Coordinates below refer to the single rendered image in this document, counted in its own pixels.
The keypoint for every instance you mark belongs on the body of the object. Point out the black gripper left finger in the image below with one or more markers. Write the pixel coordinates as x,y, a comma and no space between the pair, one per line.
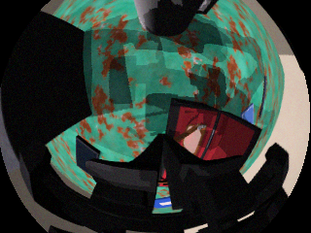
141,173

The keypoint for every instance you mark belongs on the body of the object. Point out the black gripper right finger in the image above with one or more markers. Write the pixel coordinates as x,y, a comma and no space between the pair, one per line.
185,171

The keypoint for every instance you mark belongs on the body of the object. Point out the dark grey mug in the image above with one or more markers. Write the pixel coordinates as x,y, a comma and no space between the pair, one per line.
170,17

